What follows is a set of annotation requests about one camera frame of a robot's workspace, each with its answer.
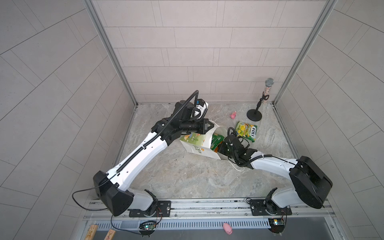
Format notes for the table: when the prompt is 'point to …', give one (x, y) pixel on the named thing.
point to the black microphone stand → (254, 115)
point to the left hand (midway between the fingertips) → (217, 125)
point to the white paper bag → (200, 144)
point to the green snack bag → (216, 140)
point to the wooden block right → (110, 235)
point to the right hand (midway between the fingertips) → (215, 147)
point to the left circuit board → (147, 228)
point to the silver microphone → (269, 83)
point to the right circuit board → (277, 225)
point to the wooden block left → (91, 232)
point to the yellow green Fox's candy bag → (246, 130)
